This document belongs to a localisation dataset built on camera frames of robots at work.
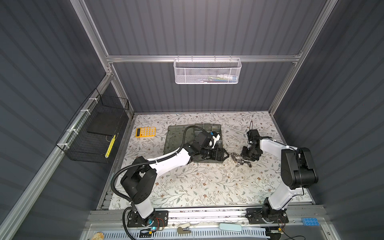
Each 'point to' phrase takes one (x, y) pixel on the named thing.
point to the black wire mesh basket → (91, 135)
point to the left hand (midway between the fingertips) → (224, 154)
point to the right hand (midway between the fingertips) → (247, 157)
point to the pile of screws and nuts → (239, 160)
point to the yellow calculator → (145, 132)
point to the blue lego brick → (310, 221)
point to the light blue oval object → (230, 227)
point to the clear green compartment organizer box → (175, 135)
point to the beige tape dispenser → (185, 230)
